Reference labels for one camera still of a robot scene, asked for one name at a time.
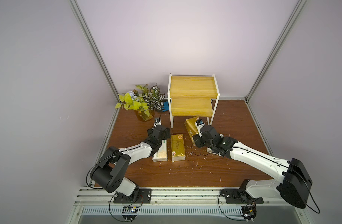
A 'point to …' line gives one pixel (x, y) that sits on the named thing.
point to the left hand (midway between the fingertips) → (163, 127)
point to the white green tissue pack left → (161, 155)
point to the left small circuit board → (129, 209)
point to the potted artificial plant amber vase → (143, 101)
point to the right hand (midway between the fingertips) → (196, 132)
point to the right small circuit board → (249, 212)
